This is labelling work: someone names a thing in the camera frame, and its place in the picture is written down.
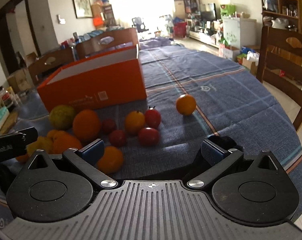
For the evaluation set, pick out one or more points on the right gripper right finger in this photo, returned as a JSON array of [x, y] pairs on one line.
[[211, 163]]

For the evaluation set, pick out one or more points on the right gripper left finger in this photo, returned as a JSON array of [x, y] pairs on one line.
[[83, 162]]

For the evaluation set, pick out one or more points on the orange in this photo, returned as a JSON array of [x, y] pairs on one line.
[[111, 161], [185, 104]]

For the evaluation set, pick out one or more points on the large orange fruit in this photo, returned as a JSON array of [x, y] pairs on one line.
[[86, 125]]

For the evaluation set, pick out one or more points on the yellow fruit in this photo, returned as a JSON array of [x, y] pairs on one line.
[[44, 143]]

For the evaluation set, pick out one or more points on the small red tomato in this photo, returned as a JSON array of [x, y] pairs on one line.
[[117, 138]]

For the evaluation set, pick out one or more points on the dark red tomato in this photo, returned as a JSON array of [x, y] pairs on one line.
[[108, 126]]

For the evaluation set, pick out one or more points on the yellow-green citrus fruit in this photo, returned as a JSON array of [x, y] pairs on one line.
[[61, 117]]

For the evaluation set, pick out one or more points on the yellow-orange fruit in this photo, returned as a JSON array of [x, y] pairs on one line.
[[134, 122]]

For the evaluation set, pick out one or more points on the red tomato front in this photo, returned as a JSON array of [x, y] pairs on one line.
[[148, 137]]

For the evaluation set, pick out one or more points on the red tomato with stem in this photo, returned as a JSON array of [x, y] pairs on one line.
[[152, 117]]

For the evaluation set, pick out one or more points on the red-label bottle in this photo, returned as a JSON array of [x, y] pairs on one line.
[[6, 99]]

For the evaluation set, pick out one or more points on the wooden chair far left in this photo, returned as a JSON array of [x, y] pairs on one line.
[[48, 62]]

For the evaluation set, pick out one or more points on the wooden chair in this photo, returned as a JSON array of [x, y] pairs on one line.
[[107, 40], [48, 62], [272, 42]]

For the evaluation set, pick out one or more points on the orange cardboard box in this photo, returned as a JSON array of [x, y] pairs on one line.
[[110, 78]]

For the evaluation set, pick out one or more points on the wooden chair right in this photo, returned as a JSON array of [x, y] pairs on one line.
[[272, 42]]

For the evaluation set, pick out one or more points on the white cabinet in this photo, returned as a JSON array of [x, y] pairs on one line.
[[239, 32]]

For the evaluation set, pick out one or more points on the wooden chair far middle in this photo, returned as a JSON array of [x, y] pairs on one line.
[[107, 40]]

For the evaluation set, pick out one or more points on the red basket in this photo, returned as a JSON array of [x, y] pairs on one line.
[[179, 29]]

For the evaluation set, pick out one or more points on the wooden bookshelf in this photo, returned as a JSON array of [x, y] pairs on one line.
[[290, 10]]

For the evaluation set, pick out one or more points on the dark door frame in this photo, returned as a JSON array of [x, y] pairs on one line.
[[10, 40]]

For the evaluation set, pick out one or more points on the framed wall painting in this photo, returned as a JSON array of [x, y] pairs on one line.
[[82, 8]]

